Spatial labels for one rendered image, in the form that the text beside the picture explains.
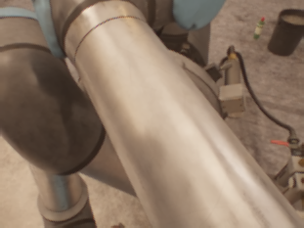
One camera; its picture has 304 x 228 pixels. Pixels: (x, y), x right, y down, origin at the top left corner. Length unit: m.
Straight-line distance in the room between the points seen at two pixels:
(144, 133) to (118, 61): 0.06
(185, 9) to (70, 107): 0.18
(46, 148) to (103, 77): 0.15
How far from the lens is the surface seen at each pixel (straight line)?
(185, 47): 1.26
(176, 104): 0.16
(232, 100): 1.06
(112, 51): 0.19
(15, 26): 0.39
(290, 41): 2.76
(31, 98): 0.30
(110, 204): 1.65
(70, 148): 0.31
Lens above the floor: 1.55
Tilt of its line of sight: 49 degrees down
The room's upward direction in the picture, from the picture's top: 1 degrees counter-clockwise
